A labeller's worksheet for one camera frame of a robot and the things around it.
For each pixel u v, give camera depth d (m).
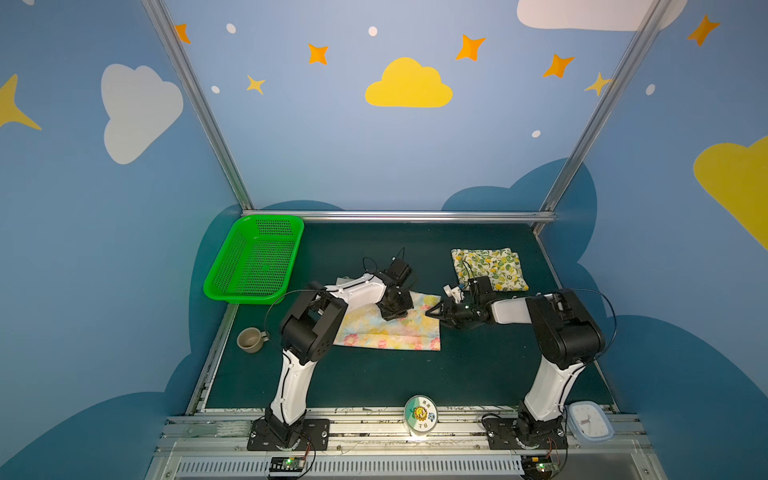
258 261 1.12
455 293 0.93
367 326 0.93
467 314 0.85
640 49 0.75
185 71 0.77
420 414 0.70
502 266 1.07
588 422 0.75
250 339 0.89
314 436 0.74
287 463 0.70
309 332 0.53
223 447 0.73
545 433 0.69
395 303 0.84
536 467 0.71
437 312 0.93
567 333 0.51
